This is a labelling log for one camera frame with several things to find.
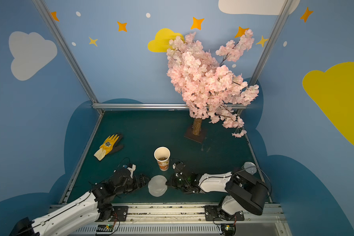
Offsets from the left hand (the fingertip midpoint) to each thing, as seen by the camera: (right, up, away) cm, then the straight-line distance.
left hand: (148, 180), depth 81 cm
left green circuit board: (-20, -21, -8) cm, 31 cm away
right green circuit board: (+42, -22, -8) cm, 48 cm away
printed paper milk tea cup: (+8, +14, +1) cm, 16 cm away
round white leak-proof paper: (+4, -5, +3) cm, 7 cm away
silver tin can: (+60, +6, +4) cm, 60 cm away
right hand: (+10, -2, +1) cm, 10 cm away
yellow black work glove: (-29, +17, +17) cm, 38 cm away
